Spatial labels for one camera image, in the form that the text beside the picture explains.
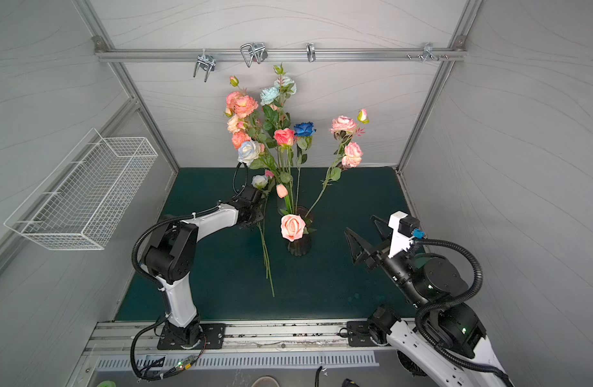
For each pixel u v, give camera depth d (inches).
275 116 31.6
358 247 18.9
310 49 28.3
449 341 15.8
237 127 29.4
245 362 27.6
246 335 29.5
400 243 17.9
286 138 28.7
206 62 31.5
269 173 45.0
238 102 28.8
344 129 25.0
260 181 43.0
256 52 30.1
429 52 30.1
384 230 22.2
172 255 19.9
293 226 20.2
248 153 28.3
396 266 18.6
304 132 28.8
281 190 29.5
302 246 34.8
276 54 31.8
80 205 26.5
